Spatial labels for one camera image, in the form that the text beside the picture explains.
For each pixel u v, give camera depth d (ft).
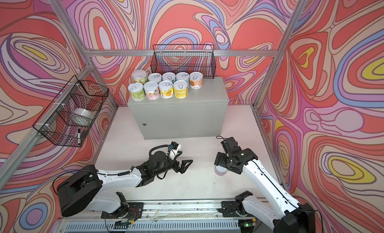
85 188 1.38
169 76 2.57
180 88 2.38
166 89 2.41
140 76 2.46
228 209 2.41
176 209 2.46
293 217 1.25
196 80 2.56
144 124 2.88
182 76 2.57
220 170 2.69
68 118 2.28
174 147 2.30
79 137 2.36
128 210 2.36
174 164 2.33
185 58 3.00
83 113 2.41
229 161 1.82
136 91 2.36
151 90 2.36
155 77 2.57
